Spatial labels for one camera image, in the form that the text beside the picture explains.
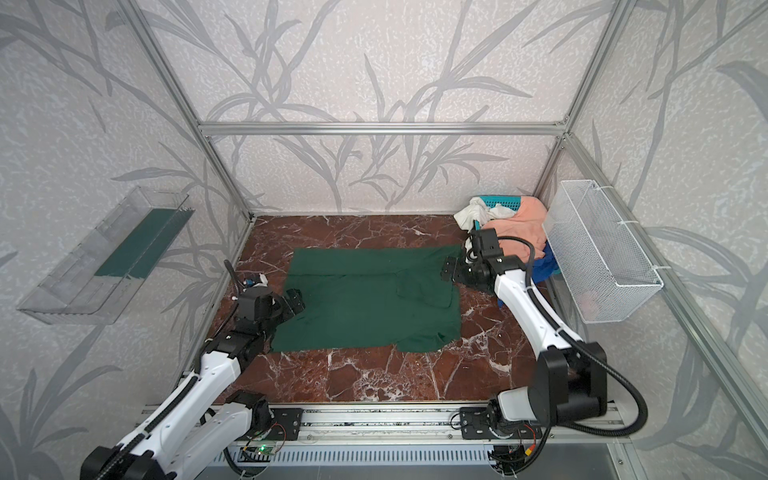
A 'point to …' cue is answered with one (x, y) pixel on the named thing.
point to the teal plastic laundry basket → (512, 202)
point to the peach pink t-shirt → (527, 222)
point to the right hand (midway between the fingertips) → (456, 266)
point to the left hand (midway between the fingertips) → (294, 289)
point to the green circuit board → (265, 450)
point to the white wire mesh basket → (604, 268)
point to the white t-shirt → (473, 216)
